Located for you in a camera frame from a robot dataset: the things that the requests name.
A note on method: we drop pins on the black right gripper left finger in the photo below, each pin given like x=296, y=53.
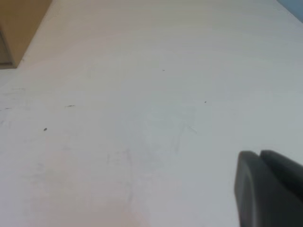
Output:
x=262, y=200

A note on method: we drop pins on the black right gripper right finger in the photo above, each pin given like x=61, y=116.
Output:
x=286, y=170

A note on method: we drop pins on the brown cardboard shoebox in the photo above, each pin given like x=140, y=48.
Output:
x=19, y=21

